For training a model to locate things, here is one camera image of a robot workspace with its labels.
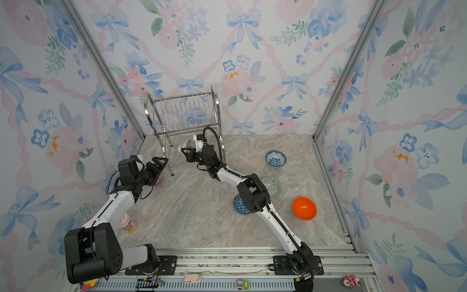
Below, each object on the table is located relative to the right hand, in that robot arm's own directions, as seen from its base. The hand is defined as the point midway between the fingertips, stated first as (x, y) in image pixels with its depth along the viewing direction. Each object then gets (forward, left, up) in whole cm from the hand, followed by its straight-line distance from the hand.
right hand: (181, 148), depth 96 cm
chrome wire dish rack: (+27, +10, -1) cm, 28 cm away
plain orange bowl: (-27, -62, -12) cm, 68 cm away
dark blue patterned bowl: (-25, -31, -14) cm, 42 cm away
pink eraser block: (-55, -12, -14) cm, 58 cm away
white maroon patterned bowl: (+1, -3, +2) cm, 3 cm away
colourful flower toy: (-58, +27, -12) cm, 65 cm away
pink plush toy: (-55, -73, -11) cm, 92 cm away
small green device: (-57, -32, -12) cm, 66 cm away
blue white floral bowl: (+4, -52, -13) cm, 53 cm away
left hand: (-12, +5, +3) cm, 13 cm away
